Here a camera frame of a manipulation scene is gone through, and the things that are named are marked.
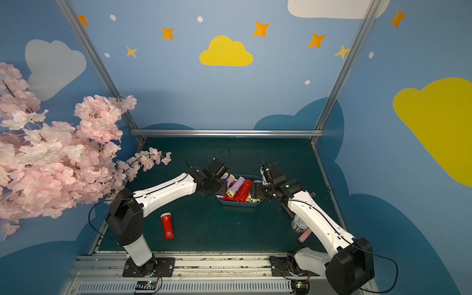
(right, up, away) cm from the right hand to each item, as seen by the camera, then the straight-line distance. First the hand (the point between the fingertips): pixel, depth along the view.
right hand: (261, 188), depth 82 cm
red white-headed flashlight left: (-44, -15, +2) cm, 47 cm away
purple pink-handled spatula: (+20, -21, 0) cm, 29 cm away
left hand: (-17, 0, +4) cm, 17 cm away
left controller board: (-48, -38, -9) cm, 62 cm away
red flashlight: (-7, -4, +8) cm, 11 cm away
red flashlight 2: (-12, -6, +9) cm, 16 cm away
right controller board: (+15, -39, -9) cm, 42 cm away
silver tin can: (+16, -16, -2) cm, 23 cm away
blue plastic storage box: (-10, -9, +9) cm, 17 cm away
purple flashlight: (-14, -3, +6) cm, 16 cm away
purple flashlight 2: (-5, -6, +6) cm, 10 cm away
